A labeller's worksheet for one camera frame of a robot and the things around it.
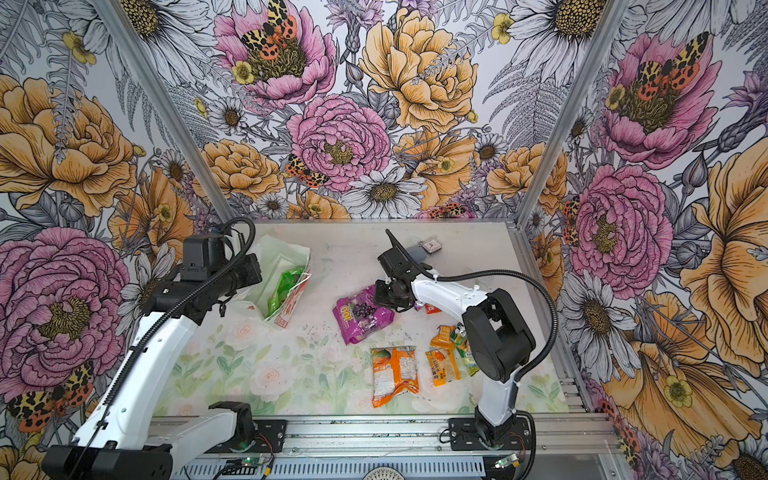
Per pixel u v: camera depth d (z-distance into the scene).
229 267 0.51
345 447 0.73
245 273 0.66
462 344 0.87
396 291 0.78
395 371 0.81
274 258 0.94
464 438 0.73
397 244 0.67
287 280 0.85
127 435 0.38
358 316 0.87
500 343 0.48
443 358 0.85
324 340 0.91
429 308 0.95
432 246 1.12
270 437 0.74
